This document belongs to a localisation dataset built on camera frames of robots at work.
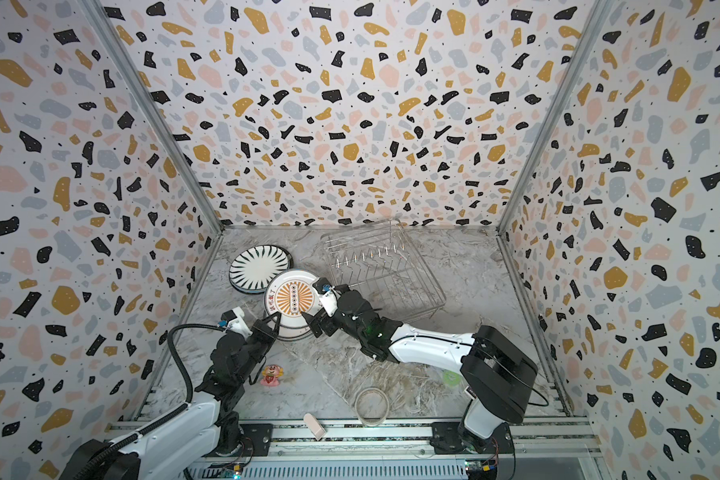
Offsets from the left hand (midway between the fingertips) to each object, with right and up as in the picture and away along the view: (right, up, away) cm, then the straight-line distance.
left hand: (281, 309), depth 82 cm
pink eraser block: (+11, -28, -8) cm, 31 cm away
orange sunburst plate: (+1, +4, +6) cm, 7 cm away
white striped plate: (-19, +10, +27) cm, 34 cm away
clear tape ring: (+25, -26, -2) cm, 36 cm away
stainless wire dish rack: (+29, +13, +20) cm, 38 cm away
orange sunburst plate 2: (+2, -8, +5) cm, 9 cm away
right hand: (+9, +4, -4) cm, 11 cm away
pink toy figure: (-3, -18, 0) cm, 18 cm away
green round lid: (+48, -20, +4) cm, 52 cm away
